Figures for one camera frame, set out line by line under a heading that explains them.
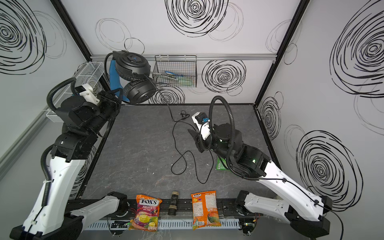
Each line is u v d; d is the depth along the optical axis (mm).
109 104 494
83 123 408
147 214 680
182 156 914
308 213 374
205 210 710
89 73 896
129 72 407
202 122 457
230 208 737
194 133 516
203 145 506
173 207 722
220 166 532
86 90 495
